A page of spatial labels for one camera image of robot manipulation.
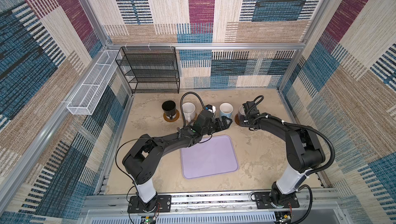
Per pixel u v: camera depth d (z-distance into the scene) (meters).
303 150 0.48
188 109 1.04
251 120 0.72
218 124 0.75
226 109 0.99
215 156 0.88
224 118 0.76
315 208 0.72
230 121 0.81
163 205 0.73
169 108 1.01
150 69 1.10
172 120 1.00
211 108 0.81
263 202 0.73
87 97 0.94
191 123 0.70
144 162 0.46
